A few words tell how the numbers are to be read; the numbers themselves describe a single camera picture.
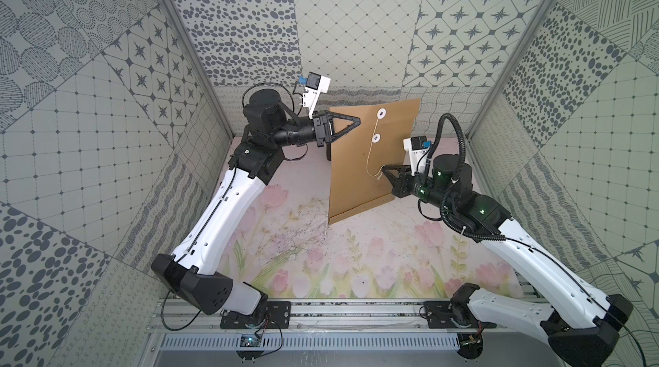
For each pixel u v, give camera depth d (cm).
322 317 75
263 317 66
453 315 67
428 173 57
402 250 88
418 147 56
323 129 49
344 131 54
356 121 54
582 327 39
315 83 50
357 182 63
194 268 39
